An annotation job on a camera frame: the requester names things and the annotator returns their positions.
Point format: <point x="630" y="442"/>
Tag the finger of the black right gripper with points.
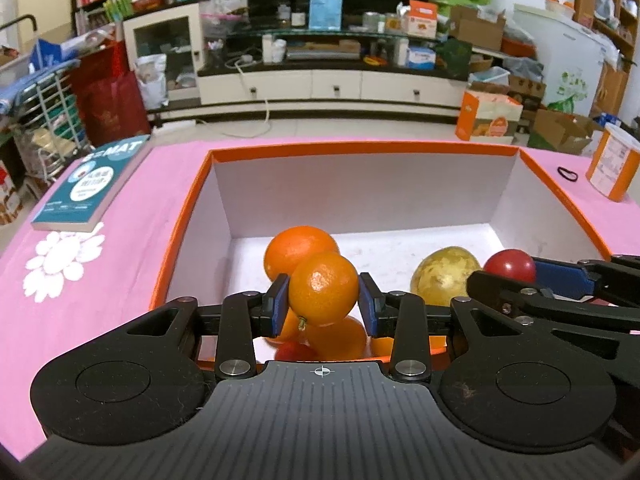
<point x="566" y="279"/>
<point x="503" y="294"/>

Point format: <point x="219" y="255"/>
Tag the orange white carton on floor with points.
<point x="487" y="117"/>

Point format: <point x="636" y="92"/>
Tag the small orange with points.
<point x="292" y="330"/>

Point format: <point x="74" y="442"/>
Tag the blue paper bag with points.
<point x="325" y="15"/>

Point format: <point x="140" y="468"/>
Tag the orange fruit inside box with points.
<point x="290" y="247"/>

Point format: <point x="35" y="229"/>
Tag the red gift bag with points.
<point x="108" y="97"/>

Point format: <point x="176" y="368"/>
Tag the brown cardboard box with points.
<point x="484" y="31"/>

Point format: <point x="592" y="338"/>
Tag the white refrigerator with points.
<point x="572" y="54"/>

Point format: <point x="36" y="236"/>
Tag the red cherry tomato front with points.
<point x="512" y="263"/>

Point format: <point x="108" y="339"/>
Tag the metal wire cart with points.
<point x="39" y="111"/>

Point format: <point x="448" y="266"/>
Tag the white glass door cabinet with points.
<point x="176" y="32"/>

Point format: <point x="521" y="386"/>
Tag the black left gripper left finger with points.
<point x="240" y="319"/>

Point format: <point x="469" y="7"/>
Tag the yellow pear left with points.
<point x="442" y="275"/>

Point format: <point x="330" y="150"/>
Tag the red cherry tomato back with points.
<point x="294" y="351"/>

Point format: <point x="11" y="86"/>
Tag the orange cardboard box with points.
<point x="388" y="204"/>

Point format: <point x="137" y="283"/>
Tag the orange white canister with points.
<point x="614" y="163"/>

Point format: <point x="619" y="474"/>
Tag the wooden bookshelf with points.
<point x="617" y="20"/>

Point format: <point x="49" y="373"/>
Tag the white tv cabinet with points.
<point x="271" y="91"/>

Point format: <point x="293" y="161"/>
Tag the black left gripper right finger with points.
<point x="407" y="319"/>

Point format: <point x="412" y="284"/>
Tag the teal paperback book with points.
<point x="81" y="199"/>

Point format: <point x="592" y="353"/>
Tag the red cherry tomato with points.
<point x="512" y="263"/>
<point x="294" y="351"/>

